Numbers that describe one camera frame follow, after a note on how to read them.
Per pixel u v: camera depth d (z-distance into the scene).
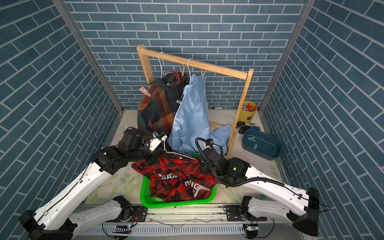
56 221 0.38
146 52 0.68
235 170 0.47
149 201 0.78
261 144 1.01
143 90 0.64
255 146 0.99
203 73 0.72
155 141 0.60
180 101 0.67
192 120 0.81
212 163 0.50
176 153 0.72
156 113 0.78
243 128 1.04
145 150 0.60
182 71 0.87
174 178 0.79
